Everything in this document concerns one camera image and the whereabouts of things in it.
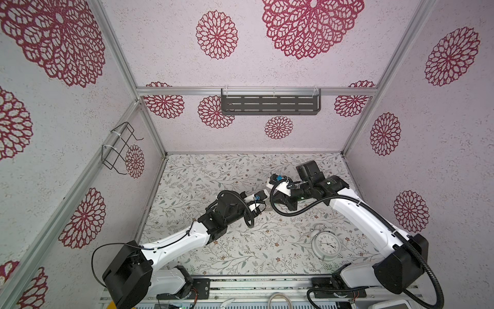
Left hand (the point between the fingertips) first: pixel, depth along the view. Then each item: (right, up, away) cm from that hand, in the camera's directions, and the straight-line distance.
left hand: (259, 197), depth 78 cm
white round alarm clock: (+29, -21, +4) cm, 36 cm away
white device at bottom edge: (+46, -36, -11) cm, 59 cm away
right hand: (+5, +1, -2) cm, 6 cm away
